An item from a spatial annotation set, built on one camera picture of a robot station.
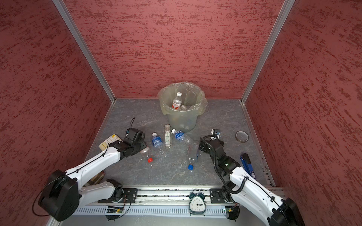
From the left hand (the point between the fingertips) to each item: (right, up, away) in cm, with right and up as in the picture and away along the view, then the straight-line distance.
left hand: (144, 146), depth 87 cm
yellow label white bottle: (+25, +25, +8) cm, 36 cm away
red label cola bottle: (+3, -2, -3) cm, 5 cm away
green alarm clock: (+32, -24, -18) cm, 44 cm away
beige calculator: (-28, 0, +5) cm, 29 cm away
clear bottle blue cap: (+31, -4, +3) cm, 32 cm away
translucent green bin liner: (+32, +33, +9) cm, 46 cm away
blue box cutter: (+63, -9, -6) cm, 64 cm away
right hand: (+39, +4, -4) cm, 39 cm away
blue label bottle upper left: (+8, +3, +3) cm, 9 cm away
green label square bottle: (+15, +2, +4) cm, 15 cm away
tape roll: (+67, +4, +11) cm, 68 cm away
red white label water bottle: (+21, +30, +11) cm, 38 cm away
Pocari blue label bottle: (+24, +6, +5) cm, 25 cm away
